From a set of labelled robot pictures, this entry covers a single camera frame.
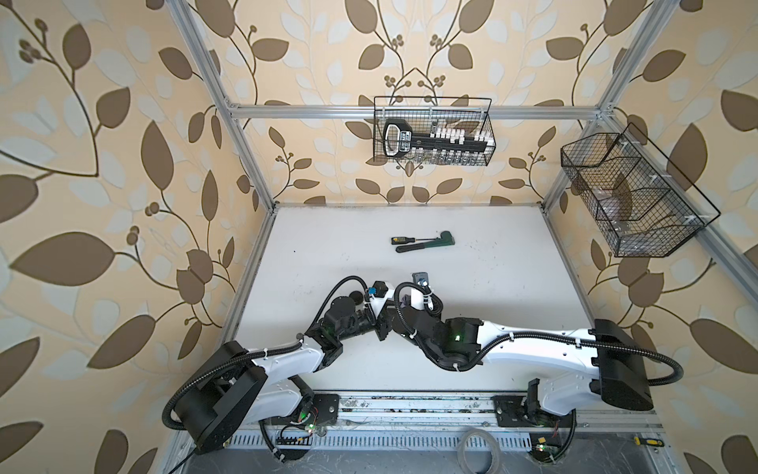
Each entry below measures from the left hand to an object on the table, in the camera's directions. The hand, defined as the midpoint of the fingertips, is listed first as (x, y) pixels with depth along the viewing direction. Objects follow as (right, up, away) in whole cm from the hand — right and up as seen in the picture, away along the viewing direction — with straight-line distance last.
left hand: (409, 308), depth 76 cm
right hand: (-1, +2, 0) cm, 2 cm away
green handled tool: (+15, +18, +34) cm, 41 cm away
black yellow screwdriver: (0, +17, +33) cm, 37 cm away
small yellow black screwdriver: (+57, -30, -6) cm, 64 cm away
